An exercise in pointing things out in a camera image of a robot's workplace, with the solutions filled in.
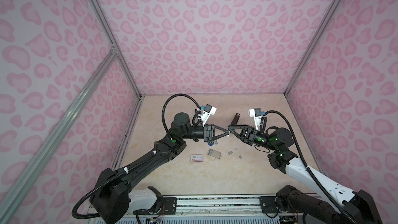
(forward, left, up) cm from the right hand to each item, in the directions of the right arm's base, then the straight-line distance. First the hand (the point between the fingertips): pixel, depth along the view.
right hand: (231, 131), depth 62 cm
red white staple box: (+1, +16, -32) cm, 36 cm away
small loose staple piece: (+5, -3, -33) cm, 34 cm away
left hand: (-2, +1, +1) cm, 2 cm away
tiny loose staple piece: (+3, -9, -33) cm, 34 cm away
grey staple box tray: (+5, +6, -33) cm, 34 cm away
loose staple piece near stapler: (+12, +5, -33) cm, 36 cm away
